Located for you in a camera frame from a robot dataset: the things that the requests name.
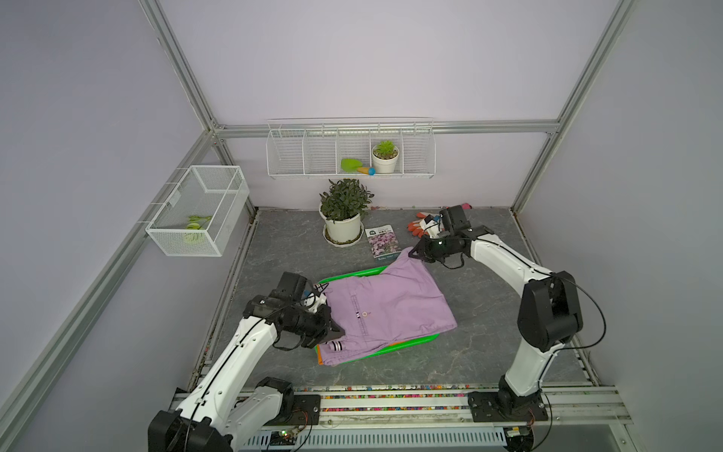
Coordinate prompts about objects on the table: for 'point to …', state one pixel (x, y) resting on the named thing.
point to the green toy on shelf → (353, 165)
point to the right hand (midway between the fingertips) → (410, 252)
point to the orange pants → (319, 352)
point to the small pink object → (466, 205)
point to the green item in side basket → (196, 222)
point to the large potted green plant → (341, 209)
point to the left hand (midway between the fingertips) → (344, 334)
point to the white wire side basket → (201, 214)
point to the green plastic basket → (397, 348)
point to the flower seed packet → (383, 241)
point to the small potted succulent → (385, 154)
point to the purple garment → (379, 310)
